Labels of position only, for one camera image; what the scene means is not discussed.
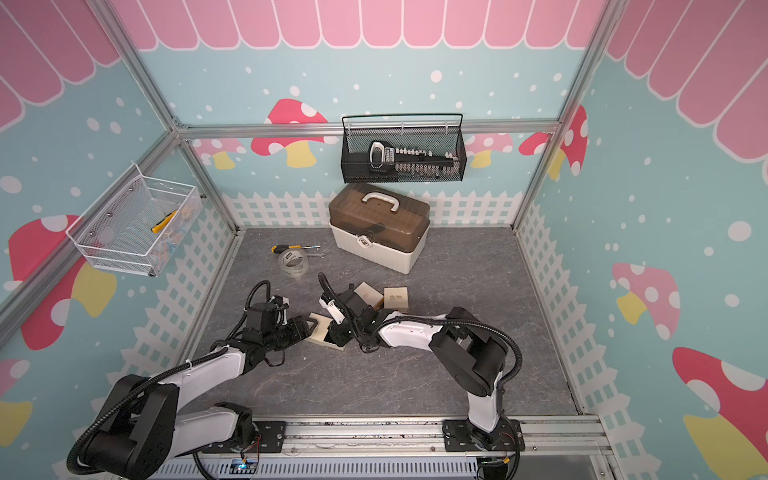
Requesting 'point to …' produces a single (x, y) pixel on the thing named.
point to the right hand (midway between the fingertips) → (330, 328)
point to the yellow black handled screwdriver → (282, 247)
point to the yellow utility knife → (161, 225)
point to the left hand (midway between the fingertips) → (311, 330)
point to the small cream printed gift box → (396, 298)
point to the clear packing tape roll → (293, 263)
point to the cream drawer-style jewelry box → (320, 331)
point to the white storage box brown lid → (378, 224)
